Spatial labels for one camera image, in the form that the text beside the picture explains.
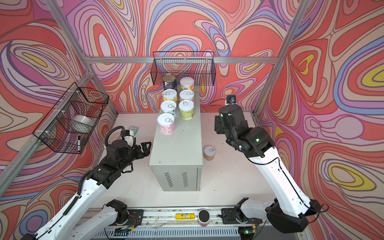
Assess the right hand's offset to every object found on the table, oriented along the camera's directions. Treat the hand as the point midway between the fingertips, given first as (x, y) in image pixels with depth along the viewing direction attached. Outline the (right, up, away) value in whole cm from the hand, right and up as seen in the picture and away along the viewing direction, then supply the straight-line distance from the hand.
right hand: (226, 121), depth 64 cm
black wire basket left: (-74, -2, +6) cm, 74 cm away
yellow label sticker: (-19, -46, +8) cm, 50 cm away
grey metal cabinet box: (-21, -15, -7) cm, 27 cm away
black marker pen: (-70, -12, +8) cm, 72 cm away
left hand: (-38, -11, +12) cm, 42 cm away
